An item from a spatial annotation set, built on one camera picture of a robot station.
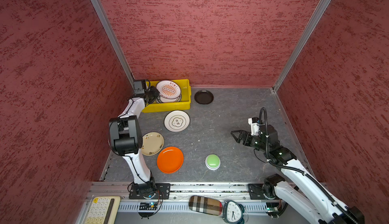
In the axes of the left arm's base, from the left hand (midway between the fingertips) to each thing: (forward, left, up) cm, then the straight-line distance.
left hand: (160, 93), depth 97 cm
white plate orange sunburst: (+6, -4, -3) cm, 8 cm away
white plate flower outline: (-12, -10, -15) cm, 22 cm away
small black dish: (+10, -29, -14) cm, 34 cm away
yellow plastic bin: (+2, -15, -12) cm, 19 cm away
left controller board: (-59, -2, -16) cm, 62 cm away
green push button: (-39, -33, -14) cm, 53 cm away
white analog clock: (-62, -41, -11) cm, 75 cm away
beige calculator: (-61, +18, -13) cm, 65 cm away
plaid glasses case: (-59, -29, -12) cm, 67 cm away
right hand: (-30, -45, -1) cm, 54 cm away
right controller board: (-60, -62, -16) cm, 87 cm away
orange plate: (-37, -9, -16) cm, 42 cm away
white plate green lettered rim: (+4, +3, -12) cm, 13 cm away
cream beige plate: (-28, +3, -15) cm, 32 cm away
